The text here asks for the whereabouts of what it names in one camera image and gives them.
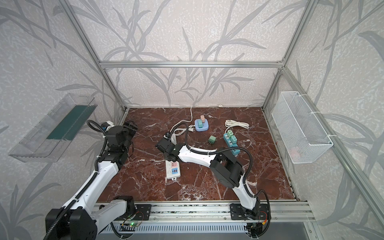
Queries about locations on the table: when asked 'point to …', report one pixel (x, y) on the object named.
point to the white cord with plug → (190, 128)
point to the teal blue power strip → (228, 141)
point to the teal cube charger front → (233, 139)
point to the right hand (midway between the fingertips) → (171, 145)
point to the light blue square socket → (205, 127)
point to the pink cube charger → (203, 118)
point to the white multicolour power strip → (172, 170)
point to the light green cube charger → (212, 139)
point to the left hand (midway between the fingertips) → (133, 118)
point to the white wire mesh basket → (303, 139)
